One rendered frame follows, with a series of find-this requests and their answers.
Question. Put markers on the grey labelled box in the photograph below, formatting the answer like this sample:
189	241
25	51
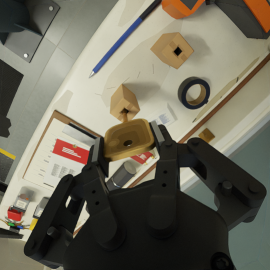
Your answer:
22	200
41	207

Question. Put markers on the grey cylinder tube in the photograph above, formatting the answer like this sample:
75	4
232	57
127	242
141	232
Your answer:
121	175

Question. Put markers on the tan wooden key holder block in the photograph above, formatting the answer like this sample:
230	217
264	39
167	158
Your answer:
122	97

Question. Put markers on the blue pen with black cap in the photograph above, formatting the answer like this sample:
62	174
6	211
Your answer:
122	39

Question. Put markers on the black ribbed mat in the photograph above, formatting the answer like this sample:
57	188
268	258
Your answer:
8	95

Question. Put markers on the orange and grey power tool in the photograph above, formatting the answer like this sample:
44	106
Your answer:
234	16

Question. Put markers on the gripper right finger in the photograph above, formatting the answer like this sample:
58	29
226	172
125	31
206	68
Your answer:
166	189

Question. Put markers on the red small box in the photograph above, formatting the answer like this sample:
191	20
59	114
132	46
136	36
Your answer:
13	214

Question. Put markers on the tan block with square hole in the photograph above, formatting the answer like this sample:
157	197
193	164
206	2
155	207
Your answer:
164	45

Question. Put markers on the brown clipboard with papers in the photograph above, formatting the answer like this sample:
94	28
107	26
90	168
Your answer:
48	139

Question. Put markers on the yellow small block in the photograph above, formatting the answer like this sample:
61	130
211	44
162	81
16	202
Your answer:
33	224

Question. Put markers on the dark plate with yellow stripe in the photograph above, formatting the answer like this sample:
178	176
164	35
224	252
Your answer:
5	166

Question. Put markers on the black tape roll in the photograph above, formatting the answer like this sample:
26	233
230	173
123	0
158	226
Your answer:
183	95

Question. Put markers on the small white printed card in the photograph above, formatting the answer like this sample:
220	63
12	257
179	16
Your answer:
164	118

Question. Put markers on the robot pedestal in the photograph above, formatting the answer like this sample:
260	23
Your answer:
25	25

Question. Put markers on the beige wooden ruler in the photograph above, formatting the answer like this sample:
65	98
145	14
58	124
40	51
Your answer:
223	90

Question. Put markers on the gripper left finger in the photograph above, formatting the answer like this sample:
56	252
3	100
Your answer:
99	211

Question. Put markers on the bunch of coloured keys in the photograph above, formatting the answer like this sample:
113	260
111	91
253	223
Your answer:
14	224

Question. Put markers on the brass square-headed stop key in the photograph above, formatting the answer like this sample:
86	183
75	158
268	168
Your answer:
135	130

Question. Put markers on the red paper card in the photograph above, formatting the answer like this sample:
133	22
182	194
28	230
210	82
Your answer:
69	152

